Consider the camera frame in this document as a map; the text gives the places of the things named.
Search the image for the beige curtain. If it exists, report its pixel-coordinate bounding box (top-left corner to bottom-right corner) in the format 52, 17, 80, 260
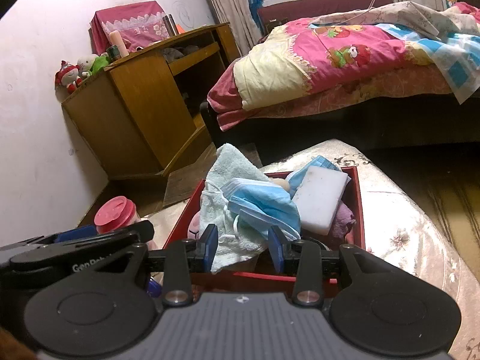
210, 0, 261, 55

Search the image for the red lidded plastic cup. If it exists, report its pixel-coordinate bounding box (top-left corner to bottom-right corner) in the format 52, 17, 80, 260
94, 196, 158, 250

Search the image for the cream plush toy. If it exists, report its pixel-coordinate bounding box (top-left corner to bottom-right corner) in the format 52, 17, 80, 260
269, 178, 290, 192

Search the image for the steel thermos bottle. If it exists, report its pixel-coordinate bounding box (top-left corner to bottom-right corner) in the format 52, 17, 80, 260
162, 14, 179, 37

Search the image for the dark bed frame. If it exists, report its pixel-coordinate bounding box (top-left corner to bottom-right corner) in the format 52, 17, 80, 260
200, 94, 479, 165

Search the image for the red cardboard box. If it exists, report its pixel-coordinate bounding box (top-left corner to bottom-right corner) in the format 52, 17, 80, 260
164, 166, 365, 295

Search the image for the red white santa plush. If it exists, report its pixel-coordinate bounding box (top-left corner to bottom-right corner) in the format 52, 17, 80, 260
55, 60, 82, 94

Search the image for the white kitty plush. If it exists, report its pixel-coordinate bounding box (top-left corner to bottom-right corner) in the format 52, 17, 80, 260
77, 54, 98, 79

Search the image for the maroon headboard cushion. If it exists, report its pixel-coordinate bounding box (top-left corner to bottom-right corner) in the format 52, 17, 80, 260
259, 0, 393, 25

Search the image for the small blue can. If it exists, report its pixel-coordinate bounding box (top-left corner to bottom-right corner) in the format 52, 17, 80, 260
147, 277, 163, 298

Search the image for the pink pig plush toy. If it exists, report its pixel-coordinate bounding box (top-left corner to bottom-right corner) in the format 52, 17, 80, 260
186, 212, 201, 240

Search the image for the pink cloth covered box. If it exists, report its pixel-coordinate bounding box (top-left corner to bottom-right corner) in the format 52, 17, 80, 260
90, 1, 169, 55

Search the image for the pink floral quilt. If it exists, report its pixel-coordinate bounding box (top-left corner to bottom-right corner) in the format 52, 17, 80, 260
207, 1, 479, 131

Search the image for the white sponge block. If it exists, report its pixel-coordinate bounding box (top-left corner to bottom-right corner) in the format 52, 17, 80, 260
293, 170, 350, 236

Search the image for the blue white checkered sheet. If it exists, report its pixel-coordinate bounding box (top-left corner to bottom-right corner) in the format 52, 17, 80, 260
377, 24, 479, 104

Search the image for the blue surgical mask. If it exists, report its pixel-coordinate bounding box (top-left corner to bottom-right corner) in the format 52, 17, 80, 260
220, 178, 301, 241
286, 156, 341, 198

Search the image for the green plush toy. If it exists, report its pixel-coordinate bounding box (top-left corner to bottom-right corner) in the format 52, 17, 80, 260
89, 54, 111, 76

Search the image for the person's hand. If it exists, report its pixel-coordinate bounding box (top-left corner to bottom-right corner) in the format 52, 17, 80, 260
0, 328, 37, 360

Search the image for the pink cylinder bottle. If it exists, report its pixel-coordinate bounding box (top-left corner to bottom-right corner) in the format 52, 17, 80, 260
109, 30, 128, 58

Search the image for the purple fuzzy cloth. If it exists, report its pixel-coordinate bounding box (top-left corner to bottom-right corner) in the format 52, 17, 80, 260
328, 202, 356, 242

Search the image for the wooden cabinet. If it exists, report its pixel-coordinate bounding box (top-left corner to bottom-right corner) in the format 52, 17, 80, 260
62, 24, 240, 180

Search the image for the light blue towel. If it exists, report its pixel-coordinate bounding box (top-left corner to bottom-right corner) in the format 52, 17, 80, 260
199, 144, 271, 273

